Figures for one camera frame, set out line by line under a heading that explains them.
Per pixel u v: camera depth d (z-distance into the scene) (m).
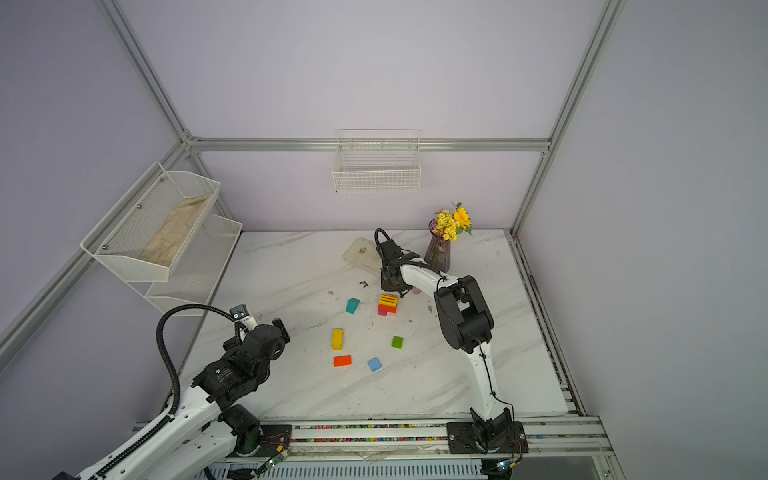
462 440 0.73
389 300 0.95
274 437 0.73
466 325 0.56
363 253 1.14
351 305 0.98
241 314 0.67
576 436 0.76
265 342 0.58
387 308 0.96
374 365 0.86
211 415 0.51
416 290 0.69
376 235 0.85
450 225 0.89
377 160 0.96
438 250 0.98
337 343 0.89
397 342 0.91
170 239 0.77
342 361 0.88
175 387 0.50
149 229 0.77
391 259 0.82
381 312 0.96
